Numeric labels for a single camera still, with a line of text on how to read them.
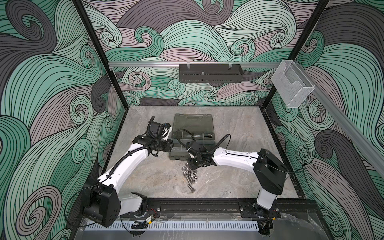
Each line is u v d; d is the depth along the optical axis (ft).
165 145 2.34
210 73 3.15
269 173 1.48
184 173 2.80
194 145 2.19
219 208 2.44
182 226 2.49
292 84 2.60
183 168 2.85
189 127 3.60
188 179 2.69
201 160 2.09
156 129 2.06
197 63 3.04
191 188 2.60
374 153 1.66
